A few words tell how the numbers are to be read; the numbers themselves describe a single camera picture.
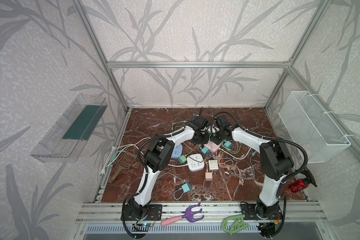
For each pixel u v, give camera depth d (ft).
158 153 1.87
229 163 2.99
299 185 2.48
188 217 2.37
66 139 2.11
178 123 3.68
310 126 2.14
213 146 3.11
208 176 2.74
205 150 3.08
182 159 2.96
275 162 1.64
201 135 2.76
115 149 3.27
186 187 2.61
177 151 3.05
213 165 2.84
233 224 2.32
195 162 2.91
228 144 3.16
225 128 2.41
